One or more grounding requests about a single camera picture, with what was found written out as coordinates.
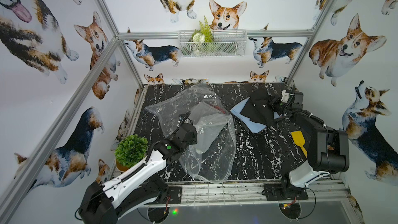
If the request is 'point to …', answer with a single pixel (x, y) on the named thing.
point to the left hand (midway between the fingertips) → (194, 129)
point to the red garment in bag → (219, 109)
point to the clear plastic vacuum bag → (211, 157)
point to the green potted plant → (129, 151)
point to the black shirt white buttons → (257, 109)
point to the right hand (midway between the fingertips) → (265, 98)
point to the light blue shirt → (254, 126)
